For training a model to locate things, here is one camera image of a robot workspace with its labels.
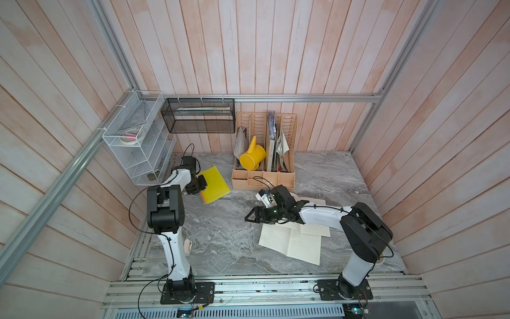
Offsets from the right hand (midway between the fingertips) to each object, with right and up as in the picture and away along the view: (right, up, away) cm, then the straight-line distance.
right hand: (251, 219), depth 86 cm
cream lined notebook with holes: (+16, -9, 0) cm, 19 cm away
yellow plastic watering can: (+1, +28, +10) cm, 30 cm away
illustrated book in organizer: (+16, +33, +12) cm, 39 cm away
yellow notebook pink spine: (-18, +13, +17) cm, 28 cm away
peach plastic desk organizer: (+2, +48, +22) cm, 53 cm away
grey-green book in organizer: (+9, +36, 0) cm, 37 cm away
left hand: (-25, +12, +16) cm, 33 cm away
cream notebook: (+28, -5, +2) cm, 28 cm away
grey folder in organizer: (-5, +36, +17) cm, 40 cm away
